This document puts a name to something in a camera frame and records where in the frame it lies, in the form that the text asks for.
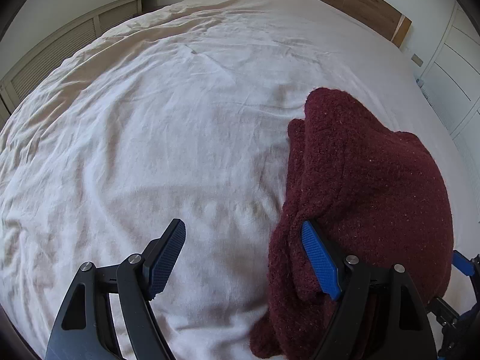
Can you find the right beige wall socket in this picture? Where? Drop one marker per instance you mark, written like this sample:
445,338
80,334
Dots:
417,60

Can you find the white bed sheet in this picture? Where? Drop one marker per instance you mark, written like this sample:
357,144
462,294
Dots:
183,113

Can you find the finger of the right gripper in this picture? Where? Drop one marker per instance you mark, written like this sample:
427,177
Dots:
461,263

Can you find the white louvered low cabinet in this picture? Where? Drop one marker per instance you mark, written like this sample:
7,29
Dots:
47,55

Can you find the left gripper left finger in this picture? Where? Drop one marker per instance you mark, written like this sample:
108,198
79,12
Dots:
84,327

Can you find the white wardrobe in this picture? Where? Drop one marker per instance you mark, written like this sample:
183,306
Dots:
450,83

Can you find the dark red knitted sweater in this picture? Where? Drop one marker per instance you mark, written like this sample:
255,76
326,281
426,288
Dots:
372,192

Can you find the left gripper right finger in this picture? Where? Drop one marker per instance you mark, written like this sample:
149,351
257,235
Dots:
379,313

